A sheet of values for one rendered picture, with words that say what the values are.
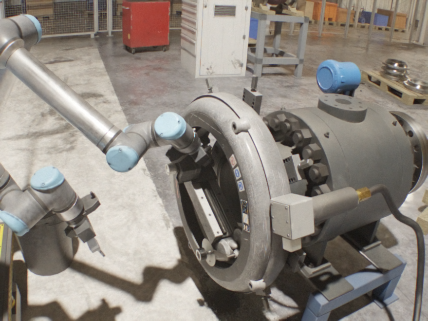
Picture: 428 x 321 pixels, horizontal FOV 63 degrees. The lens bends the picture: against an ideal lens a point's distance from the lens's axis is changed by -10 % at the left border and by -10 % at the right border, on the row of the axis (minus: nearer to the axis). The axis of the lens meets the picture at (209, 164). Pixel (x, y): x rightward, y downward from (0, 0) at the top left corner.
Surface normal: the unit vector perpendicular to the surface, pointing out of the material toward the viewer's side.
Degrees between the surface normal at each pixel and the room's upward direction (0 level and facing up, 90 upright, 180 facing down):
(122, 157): 93
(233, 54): 90
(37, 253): 93
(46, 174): 19
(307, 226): 67
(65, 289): 0
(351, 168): 57
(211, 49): 90
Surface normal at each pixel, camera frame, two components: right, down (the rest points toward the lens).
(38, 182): -0.18, -0.73
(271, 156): 0.32, -0.36
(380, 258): 0.06, -0.88
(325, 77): -0.90, 0.17
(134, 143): 0.62, -0.62
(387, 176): 0.44, 0.12
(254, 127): 0.23, -0.59
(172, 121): -0.24, -0.29
